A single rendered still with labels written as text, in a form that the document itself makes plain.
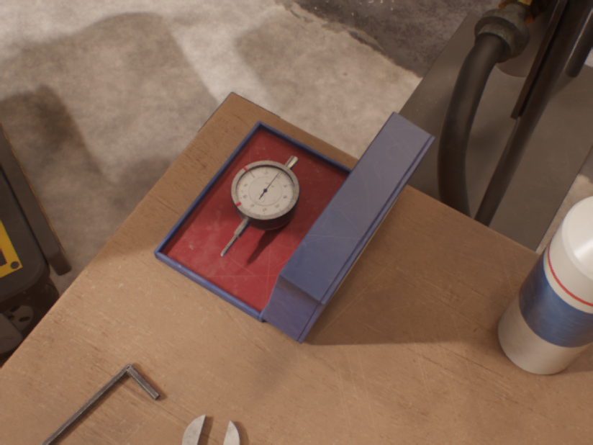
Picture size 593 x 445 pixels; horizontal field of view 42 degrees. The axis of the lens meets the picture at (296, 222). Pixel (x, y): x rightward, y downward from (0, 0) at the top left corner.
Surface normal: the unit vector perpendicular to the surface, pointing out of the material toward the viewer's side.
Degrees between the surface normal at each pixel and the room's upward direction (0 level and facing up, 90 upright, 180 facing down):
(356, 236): 9
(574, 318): 90
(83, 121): 0
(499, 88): 0
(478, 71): 25
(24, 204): 0
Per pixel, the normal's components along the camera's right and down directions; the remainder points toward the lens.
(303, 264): 0.14, -0.38
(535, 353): -0.55, 0.74
